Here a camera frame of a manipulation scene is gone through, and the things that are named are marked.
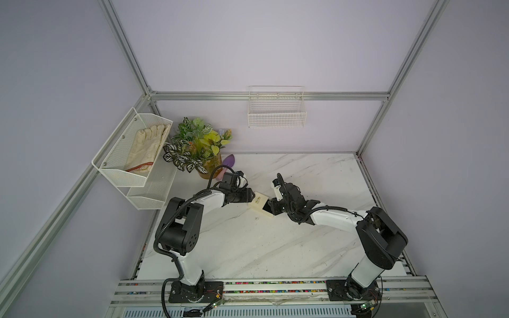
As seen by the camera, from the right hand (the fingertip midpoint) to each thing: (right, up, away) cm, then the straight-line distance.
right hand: (272, 203), depth 91 cm
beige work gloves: (-53, +27, -10) cm, 61 cm away
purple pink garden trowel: (-25, +21, +26) cm, 42 cm away
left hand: (-11, +2, +5) cm, 12 cm away
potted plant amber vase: (-38, +28, +8) cm, 48 cm away
